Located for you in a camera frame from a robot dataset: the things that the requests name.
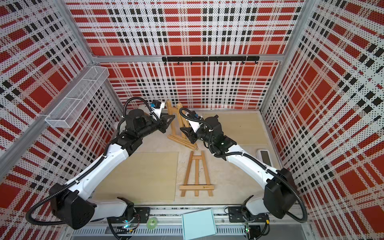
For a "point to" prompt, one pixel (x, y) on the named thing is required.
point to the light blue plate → (198, 224)
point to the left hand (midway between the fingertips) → (175, 115)
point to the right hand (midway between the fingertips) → (184, 127)
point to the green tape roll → (151, 223)
